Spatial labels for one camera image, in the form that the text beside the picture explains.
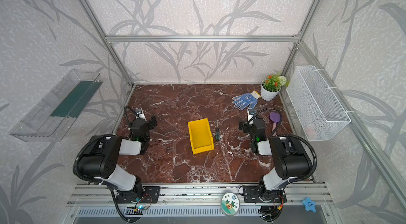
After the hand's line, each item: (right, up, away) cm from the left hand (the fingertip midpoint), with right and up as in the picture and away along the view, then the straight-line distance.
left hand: (144, 115), depth 93 cm
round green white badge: (+48, -33, -29) cm, 65 cm away
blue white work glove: (+63, +9, +19) cm, 66 cm away
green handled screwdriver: (+44, -11, 0) cm, 45 cm away
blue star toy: (+85, -38, -22) cm, 95 cm away
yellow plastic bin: (+34, -14, +1) cm, 37 cm away
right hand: (+63, -1, +2) cm, 63 cm away
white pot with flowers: (+79, +18, +9) cm, 81 cm away
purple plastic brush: (+81, -2, +7) cm, 81 cm away
